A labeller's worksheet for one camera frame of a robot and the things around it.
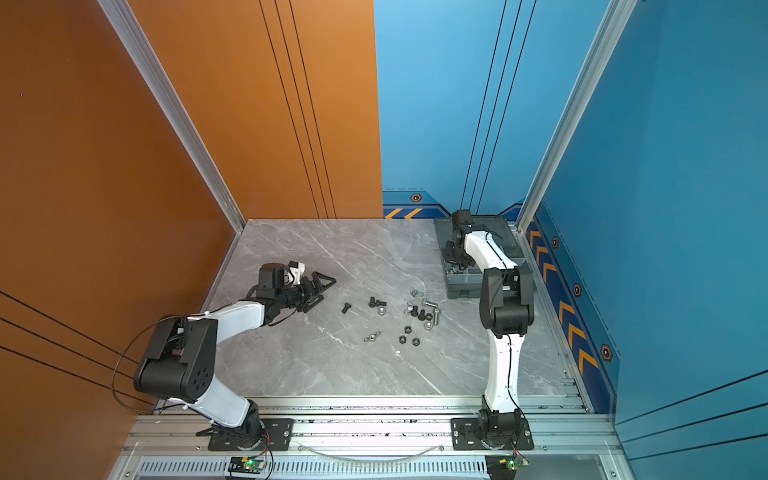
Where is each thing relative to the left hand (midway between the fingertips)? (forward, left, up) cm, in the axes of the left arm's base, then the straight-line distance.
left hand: (331, 286), depth 91 cm
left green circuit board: (-44, +15, -11) cm, 48 cm away
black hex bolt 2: (-4, -26, -7) cm, 27 cm away
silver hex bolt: (-4, -33, -7) cm, 34 cm away
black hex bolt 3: (-5, -29, -8) cm, 30 cm away
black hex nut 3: (-14, -26, -8) cm, 31 cm away
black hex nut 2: (-13, -22, -8) cm, 27 cm away
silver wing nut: (-13, -13, -8) cm, 20 cm away
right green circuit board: (-44, -46, -9) cm, 64 cm away
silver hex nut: (+3, -26, -8) cm, 27 cm away
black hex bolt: (-2, -4, -9) cm, 10 cm away
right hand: (+14, -40, -3) cm, 42 cm away
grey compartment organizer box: (+6, -44, -7) cm, 45 cm away
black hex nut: (-10, -24, -9) cm, 27 cm away
